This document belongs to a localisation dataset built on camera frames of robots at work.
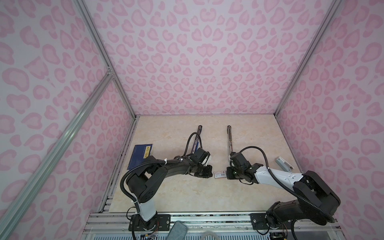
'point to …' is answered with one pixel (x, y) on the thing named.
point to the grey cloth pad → (178, 231)
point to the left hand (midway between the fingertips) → (214, 173)
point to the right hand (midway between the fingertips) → (227, 173)
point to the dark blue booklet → (140, 152)
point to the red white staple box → (219, 174)
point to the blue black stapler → (196, 144)
